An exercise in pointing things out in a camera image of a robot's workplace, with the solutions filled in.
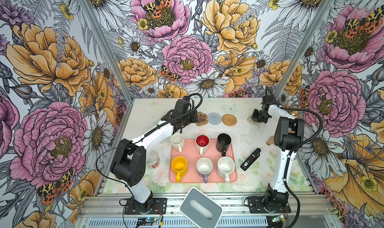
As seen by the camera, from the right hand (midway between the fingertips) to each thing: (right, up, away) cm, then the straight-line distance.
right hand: (254, 121), depth 106 cm
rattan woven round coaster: (-17, +1, +2) cm, 17 cm away
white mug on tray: (-24, -24, -20) cm, 39 cm away
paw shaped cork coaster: (-36, +2, +3) cm, 36 cm away
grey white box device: (-38, -40, -34) cm, 65 cm away
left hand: (-40, +3, -17) cm, 44 cm away
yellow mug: (-50, -23, -21) cm, 59 cm away
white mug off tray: (-52, -10, -12) cm, 54 cm away
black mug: (-23, -11, -14) cm, 29 cm away
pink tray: (-44, -24, -20) cm, 54 cm away
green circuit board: (-64, -44, -35) cm, 85 cm away
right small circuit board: (-2, -44, -34) cm, 56 cm away
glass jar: (-66, -21, -15) cm, 71 cm away
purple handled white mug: (-35, -24, -19) cm, 47 cm away
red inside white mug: (-37, -12, -12) cm, 40 cm away
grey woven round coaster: (-27, +2, +3) cm, 27 cm away
